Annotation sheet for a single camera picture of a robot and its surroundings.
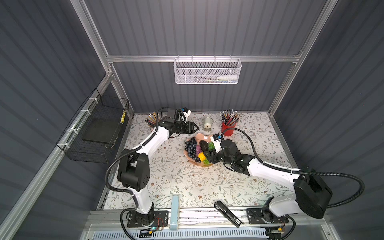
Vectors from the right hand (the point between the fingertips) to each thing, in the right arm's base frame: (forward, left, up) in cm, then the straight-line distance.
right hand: (208, 152), depth 84 cm
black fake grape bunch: (+6, +11, -3) cm, 13 cm away
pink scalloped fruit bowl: (+16, +5, -7) cm, 18 cm away
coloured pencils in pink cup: (+25, +37, +1) cm, 45 cm away
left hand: (+13, +7, +6) cm, 16 cm away
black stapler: (-29, -8, -9) cm, 31 cm away
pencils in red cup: (+23, -15, +5) cm, 27 cm away
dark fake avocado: (+9, +2, -7) cm, 11 cm away
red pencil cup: (+23, -15, -11) cm, 29 cm away
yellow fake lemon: (+2, +4, -8) cm, 9 cm away
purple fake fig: (+7, +6, -7) cm, 12 cm away
